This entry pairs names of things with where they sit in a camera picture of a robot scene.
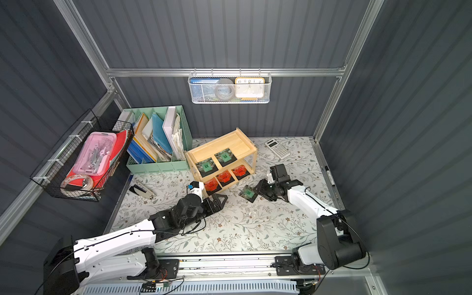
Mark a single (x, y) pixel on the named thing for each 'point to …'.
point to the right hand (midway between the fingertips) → (260, 189)
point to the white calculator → (278, 149)
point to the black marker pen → (330, 176)
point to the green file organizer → (142, 167)
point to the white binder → (168, 126)
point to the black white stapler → (141, 190)
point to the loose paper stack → (177, 133)
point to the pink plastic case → (95, 156)
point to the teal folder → (158, 133)
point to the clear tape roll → (88, 185)
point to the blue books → (138, 153)
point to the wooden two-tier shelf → (243, 149)
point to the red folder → (75, 181)
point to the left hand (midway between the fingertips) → (221, 200)
